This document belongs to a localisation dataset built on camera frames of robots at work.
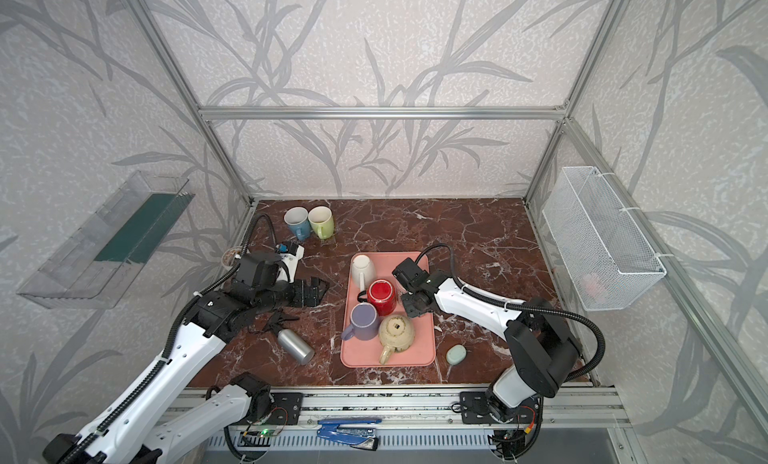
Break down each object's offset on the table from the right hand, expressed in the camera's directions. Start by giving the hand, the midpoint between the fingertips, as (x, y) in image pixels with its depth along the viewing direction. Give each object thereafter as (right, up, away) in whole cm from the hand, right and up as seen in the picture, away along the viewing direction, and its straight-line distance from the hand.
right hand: (416, 294), depth 88 cm
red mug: (-10, +1, -4) cm, 11 cm away
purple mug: (-15, -6, -8) cm, 18 cm away
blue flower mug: (-41, +22, +15) cm, 49 cm away
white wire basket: (+38, +14, -27) cm, 49 cm away
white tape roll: (-65, +10, +16) cm, 68 cm away
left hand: (-25, +8, -14) cm, 30 cm away
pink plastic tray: (-16, -15, -6) cm, 23 cm away
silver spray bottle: (-36, -11, -6) cm, 38 cm away
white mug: (-16, +6, +2) cm, 18 cm away
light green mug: (-33, +23, +17) cm, 44 cm away
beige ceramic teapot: (-6, -8, -11) cm, 15 cm away
